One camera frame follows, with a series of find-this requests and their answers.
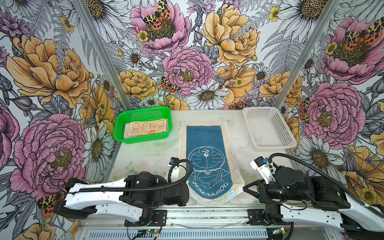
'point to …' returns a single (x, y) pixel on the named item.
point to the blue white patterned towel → (215, 177)
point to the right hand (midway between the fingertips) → (247, 196)
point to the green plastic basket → (123, 117)
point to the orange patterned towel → (145, 127)
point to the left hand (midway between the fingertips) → (178, 188)
